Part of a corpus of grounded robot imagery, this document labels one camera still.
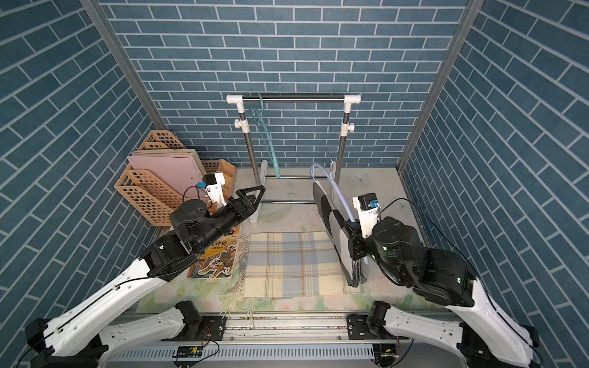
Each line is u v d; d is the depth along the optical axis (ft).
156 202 2.77
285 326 2.47
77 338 1.26
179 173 2.90
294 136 3.60
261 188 1.92
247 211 1.74
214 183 1.82
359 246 1.59
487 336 1.28
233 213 1.77
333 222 2.15
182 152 2.76
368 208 1.49
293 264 2.85
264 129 2.49
